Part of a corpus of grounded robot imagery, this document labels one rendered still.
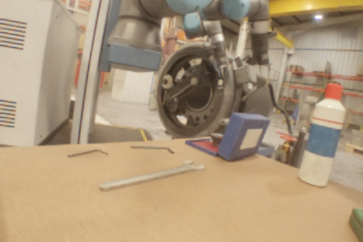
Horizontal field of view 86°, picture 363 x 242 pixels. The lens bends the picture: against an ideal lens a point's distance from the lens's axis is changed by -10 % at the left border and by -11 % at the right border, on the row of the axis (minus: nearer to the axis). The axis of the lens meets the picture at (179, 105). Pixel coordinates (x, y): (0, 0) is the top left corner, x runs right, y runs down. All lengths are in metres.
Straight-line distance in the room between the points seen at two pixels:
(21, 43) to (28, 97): 0.16
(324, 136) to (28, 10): 0.86
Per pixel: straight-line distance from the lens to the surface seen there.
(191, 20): 1.20
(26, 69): 0.78
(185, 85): 1.54
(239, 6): 0.85
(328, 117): 0.54
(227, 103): 1.35
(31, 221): 0.27
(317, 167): 0.55
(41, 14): 0.79
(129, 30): 0.71
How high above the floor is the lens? 0.63
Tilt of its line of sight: 5 degrees down
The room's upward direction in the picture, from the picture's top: 11 degrees clockwise
